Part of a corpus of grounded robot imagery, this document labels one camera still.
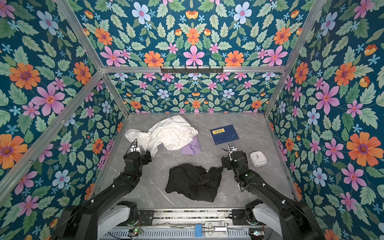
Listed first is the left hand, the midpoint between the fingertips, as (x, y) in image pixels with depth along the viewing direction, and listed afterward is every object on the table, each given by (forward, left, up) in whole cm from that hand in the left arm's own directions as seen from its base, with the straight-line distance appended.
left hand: (141, 147), depth 85 cm
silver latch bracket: (-41, -38, -9) cm, 57 cm away
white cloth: (+15, -16, -7) cm, 23 cm away
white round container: (-7, -70, -10) cm, 71 cm away
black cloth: (-21, -30, -4) cm, 37 cm away
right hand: (-6, -53, -4) cm, 53 cm away
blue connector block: (-41, -31, -12) cm, 53 cm away
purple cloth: (+5, -30, -12) cm, 32 cm away
